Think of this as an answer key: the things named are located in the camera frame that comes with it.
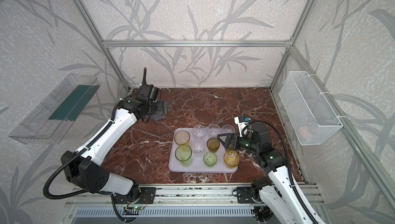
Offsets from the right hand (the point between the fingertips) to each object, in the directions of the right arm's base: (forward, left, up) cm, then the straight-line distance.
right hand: (224, 131), depth 72 cm
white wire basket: (-1, -35, +13) cm, 37 cm away
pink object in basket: (0, -39, -2) cm, 39 cm away
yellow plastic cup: (+3, +22, -13) cm, 26 cm away
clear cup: (+9, +13, -17) cm, 23 cm away
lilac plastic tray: (-9, +13, -22) cm, 27 cm away
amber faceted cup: (-6, -5, -21) cm, 22 cm away
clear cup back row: (+1, +13, -19) cm, 23 cm away
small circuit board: (-28, +42, -21) cm, 55 cm away
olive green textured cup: (+2, +5, -20) cm, 21 cm away
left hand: (+16, +32, +2) cm, 36 cm away
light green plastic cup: (-5, +21, -15) cm, 26 cm away
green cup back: (-6, +7, -21) cm, 22 cm away
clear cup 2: (+11, +5, -18) cm, 22 cm away
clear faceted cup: (+10, -4, -16) cm, 20 cm away
